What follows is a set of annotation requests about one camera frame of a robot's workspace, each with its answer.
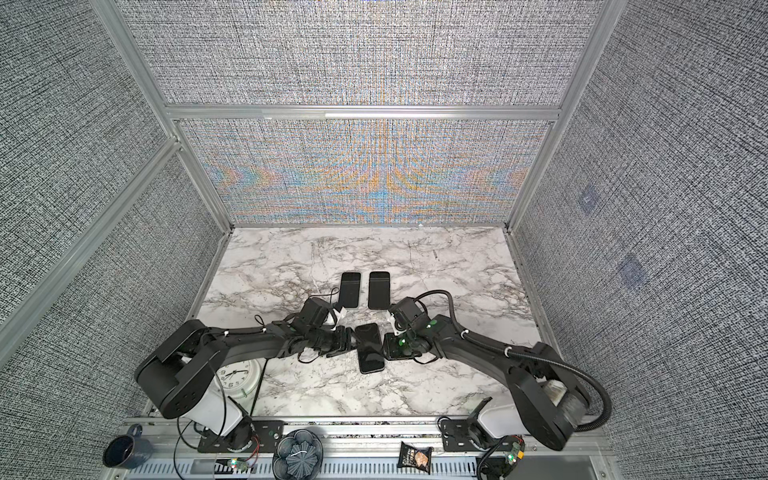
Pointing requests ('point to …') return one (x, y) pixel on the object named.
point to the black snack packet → (415, 458)
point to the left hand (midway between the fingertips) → (358, 350)
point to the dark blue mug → (128, 451)
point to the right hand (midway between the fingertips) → (384, 352)
